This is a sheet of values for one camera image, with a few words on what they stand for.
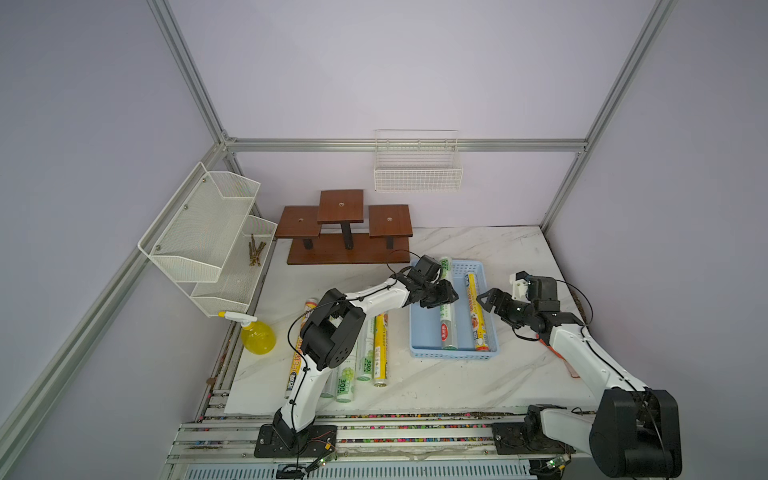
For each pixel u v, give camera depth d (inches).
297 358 21.7
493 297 30.7
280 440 25.2
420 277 30.0
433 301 33.2
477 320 36.2
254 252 37.6
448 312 34.3
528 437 27.1
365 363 32.2
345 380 31.4
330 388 31.3
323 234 43.3
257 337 32.2
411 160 38.6
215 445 29.2
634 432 16.1
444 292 33.1
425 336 35.6
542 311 25.6
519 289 31.2
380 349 33.9
